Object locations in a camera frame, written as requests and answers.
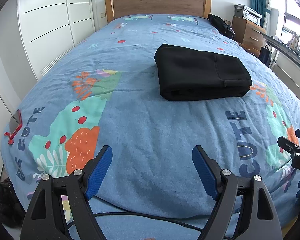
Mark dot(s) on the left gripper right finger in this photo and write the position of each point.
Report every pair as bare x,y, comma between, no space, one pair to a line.
208,171

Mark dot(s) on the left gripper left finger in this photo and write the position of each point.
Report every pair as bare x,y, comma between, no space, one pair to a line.
95,171

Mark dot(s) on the black pants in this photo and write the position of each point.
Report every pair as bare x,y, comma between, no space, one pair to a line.
192,75

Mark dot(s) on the blue patterned bed sheet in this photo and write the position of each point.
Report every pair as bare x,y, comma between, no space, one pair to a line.
152,189

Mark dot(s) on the dark bag on floor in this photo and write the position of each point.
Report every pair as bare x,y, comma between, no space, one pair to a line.
265,55

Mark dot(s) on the red framed phone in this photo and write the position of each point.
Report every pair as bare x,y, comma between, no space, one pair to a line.
15,124

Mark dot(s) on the black item on floor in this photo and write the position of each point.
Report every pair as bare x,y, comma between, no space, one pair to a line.
12,213

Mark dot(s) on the wooden nightstand drawers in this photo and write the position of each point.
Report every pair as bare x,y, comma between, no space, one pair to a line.
248,35

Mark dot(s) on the black bag on bed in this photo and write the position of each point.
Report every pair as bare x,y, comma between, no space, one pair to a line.
221,26

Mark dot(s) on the white box on nightstand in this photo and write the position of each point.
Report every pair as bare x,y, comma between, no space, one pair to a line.
242,11

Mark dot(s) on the white wardrobe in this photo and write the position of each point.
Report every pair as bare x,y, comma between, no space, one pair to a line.
37,37

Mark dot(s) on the wooden headboard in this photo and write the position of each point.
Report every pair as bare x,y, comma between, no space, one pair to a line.
119,8

